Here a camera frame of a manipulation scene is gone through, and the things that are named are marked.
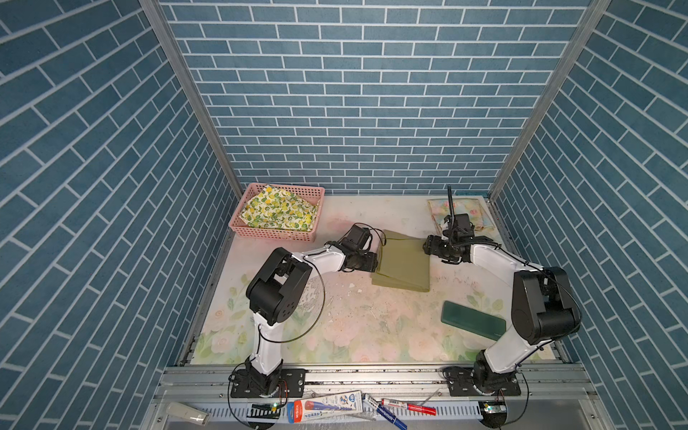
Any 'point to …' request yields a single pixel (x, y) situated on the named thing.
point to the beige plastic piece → (182, 411)
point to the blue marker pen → (374, 404)
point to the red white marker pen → (419, 408)
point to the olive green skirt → (402, 262)
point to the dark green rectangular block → (473, 321)
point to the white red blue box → (306, 409)
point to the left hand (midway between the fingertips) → (372, 262)
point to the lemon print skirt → (279, 209)
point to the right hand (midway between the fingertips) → (431, 244)
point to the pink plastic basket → (314, 194)
